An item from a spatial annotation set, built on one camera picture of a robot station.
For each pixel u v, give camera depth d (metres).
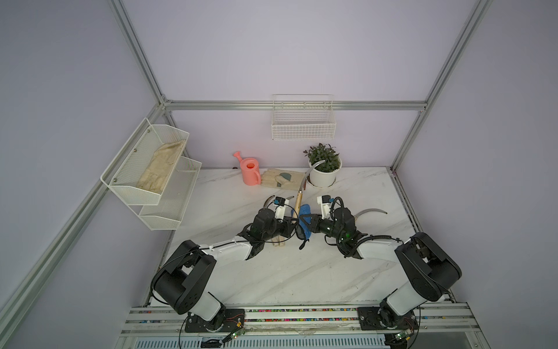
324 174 1.02
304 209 0.86
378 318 0.73
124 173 0.67
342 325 0.73
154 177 0.76
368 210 1.04
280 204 0.77
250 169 1.07
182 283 0.44
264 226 0.67
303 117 0.95
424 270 0.46
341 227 0.68
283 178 1.15
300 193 0.86
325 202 0.80
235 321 0.73
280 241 0.90
